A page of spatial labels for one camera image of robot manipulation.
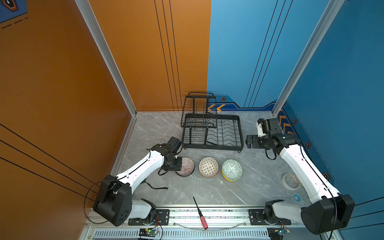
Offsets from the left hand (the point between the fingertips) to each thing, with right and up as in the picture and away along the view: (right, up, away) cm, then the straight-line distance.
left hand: (178, 166), depth 84 cm
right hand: (+41, +15, -4) cm, 44 cm away
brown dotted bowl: (+18, -2, +4) cm, 18 cm away
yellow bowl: (+25, -4, -2) cm, 26 cm away
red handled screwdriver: (+13, -22, -11) cm, 28 cm away
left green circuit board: (-13, -28, -13) cm, 34 cm away
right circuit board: (+49, -28, -14) cm, 58 cm away
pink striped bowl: (+5, -2, +4) cm, 6 cm away
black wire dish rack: (+14, +22, +1) cm, 26 cm away
